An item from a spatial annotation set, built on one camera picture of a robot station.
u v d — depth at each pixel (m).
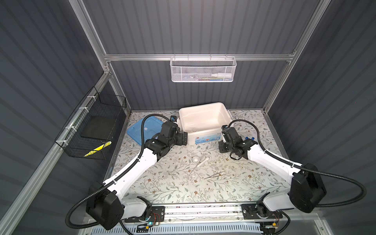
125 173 0.44
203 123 1.04
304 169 0.44
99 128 0.75
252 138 0.64
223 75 0.94
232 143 0.65
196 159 0.92
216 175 0.87
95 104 0.79
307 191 0.42
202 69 1.24
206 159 0.92
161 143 0.58
